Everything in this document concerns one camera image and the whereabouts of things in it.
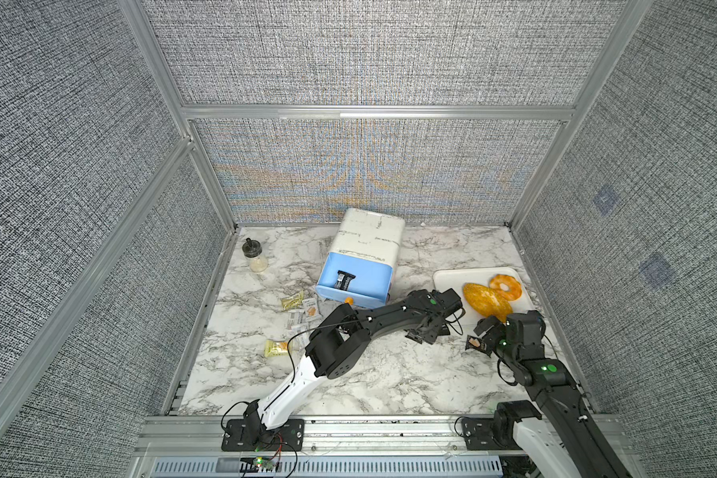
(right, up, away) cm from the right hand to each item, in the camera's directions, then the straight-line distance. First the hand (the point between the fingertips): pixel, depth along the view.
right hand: (490, 323), depth 82 cm
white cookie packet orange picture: (-51, +2, +13) cm, 53 cm away
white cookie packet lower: (-56, -2, +10) cm, 57 cm away
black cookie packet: (-40, +12, +2) cm, 42 cm away
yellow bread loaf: (+4, +4, +10) cm, 12 cm away
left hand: (-15, -5, +9) cm, 18 cm away
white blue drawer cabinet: (-36, +17, +1) cm, 39 cm away
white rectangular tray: (-1, +10, +24) cm, 26 cm away
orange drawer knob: (-39, +7, -2) cm, 39 cm away
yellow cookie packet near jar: (-58, +3, +15) cm, 60 cm away
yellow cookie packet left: (-60, -8, +4) cm, 61 cm away
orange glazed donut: (+16, +7, +16) cm, 24 cm away
